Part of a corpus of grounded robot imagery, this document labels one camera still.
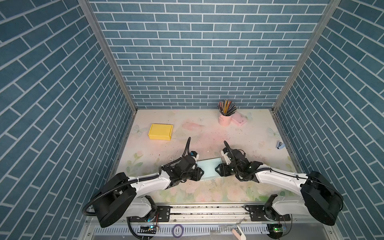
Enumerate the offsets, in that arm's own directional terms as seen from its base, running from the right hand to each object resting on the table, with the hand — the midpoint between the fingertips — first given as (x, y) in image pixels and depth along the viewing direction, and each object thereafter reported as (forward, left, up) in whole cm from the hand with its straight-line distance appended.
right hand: (216, 168), depth 85 cm
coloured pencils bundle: (+42, -6, +9) cm, 43 cm away
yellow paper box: (+23, +37, +1) cm, 44 cm away
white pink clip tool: (-29, -11, -3) cm, 31 cm away
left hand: (-3, +8, -1) cm, 9 cm away
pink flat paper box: (+43, -18, -4) cm, 47 cm away
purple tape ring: (-30, +16, -5) cm, 34 cm away
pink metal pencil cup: (+35, -6, +1) cm, 36 cm away
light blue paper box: (0, +4, 0) cm, 4 cm away
